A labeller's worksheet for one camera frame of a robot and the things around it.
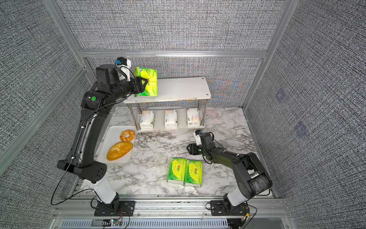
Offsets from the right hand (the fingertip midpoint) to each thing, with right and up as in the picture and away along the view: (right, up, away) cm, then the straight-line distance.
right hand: (190, 143), depth 92 cm
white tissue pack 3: (+2, +18, +8) cm, 20 cm away
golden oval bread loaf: (-45, -4, -2) cm, 45 cm away
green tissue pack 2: (+1, -16, -14) cm, 21 cm away
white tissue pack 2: (-13, +15, +5) cm, 20 cm away
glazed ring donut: (-43, +6, +11) cm, 45 cm away
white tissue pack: (-30, +16, +8) cm, 34 cm away
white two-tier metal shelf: (-6, +30, +29) cm, 42 cm away
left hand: (-23, +35, -26) cm, 49 cm away
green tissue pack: (-8, -14, -12) cm, 20 cm away
